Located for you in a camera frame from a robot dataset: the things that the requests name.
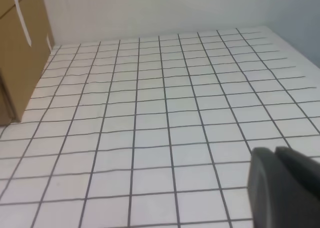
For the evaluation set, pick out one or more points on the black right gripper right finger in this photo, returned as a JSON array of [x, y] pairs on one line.
[[305, 170]]

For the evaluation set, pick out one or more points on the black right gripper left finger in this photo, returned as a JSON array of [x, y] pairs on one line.
[[276, 198]]

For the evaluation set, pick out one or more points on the white grid tablecloth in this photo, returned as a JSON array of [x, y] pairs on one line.
[[155, 132]]

